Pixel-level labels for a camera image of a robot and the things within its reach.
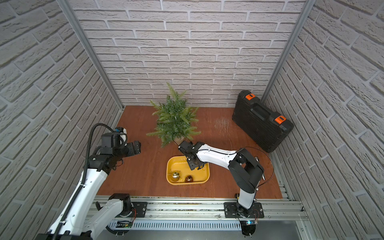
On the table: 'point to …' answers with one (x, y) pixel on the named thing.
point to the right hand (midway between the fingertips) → (200, 162)
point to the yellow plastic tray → (178, 171)
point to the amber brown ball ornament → (189, 179)
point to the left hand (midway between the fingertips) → (134, 142)
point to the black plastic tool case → (266, 128)
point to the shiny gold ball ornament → (176, 175)
